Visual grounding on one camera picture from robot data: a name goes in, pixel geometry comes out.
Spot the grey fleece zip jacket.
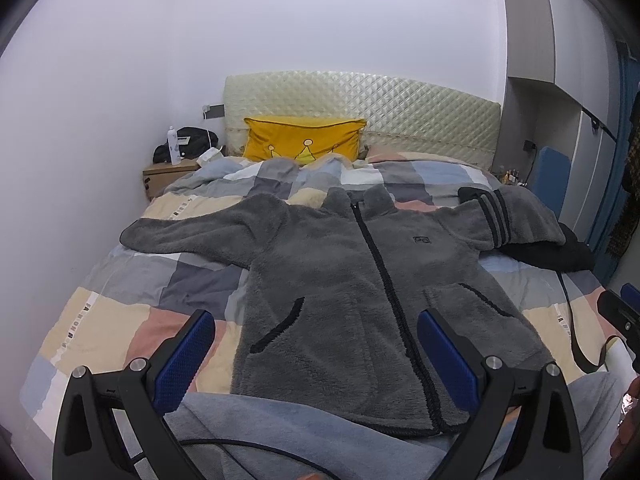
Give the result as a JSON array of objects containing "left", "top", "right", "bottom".
[{"left": 120, "top": 185, "right": 565, "bottom": 437}]

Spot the person's right hand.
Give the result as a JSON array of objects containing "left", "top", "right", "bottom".
[{"left": 610, "top": 377, "right": 640, "bottom": 464}]

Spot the grey sweatpants leg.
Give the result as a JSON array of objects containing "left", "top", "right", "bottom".
[{"left": 166, "top": 373, "right": 631, "bottom": 479}]

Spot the grey white wardrobe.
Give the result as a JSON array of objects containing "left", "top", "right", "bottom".
[{"left": 492, "top": 0, "right": 620, "bottom": 245}]

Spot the wooden bedside table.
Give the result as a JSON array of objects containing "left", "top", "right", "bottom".
[{"left": 142, "top": 159, "right": 200, "bottom": 202}]

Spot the cream quilted headboard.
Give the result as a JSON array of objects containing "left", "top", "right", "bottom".
[{"left": 222, "top": 70, "right": 501, "bottom": 170}]

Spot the white spray bottle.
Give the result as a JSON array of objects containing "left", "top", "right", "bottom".
[{"left": 167, "top": 126, "right": 181, "bottom": 166}]

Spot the black bag on nightstand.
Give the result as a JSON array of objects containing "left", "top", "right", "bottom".
[{"left": 152, "top": 127, "right": 219, "bottom": 164}]

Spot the yellow crown pillow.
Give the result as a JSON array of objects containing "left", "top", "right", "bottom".
[{"left": 243, "top": 116, "right": 367, "bottom": 165}]

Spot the wall socket plate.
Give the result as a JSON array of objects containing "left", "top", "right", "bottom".
[{"left": 202, "top": 104, "right": 226, "bottom": 120}]

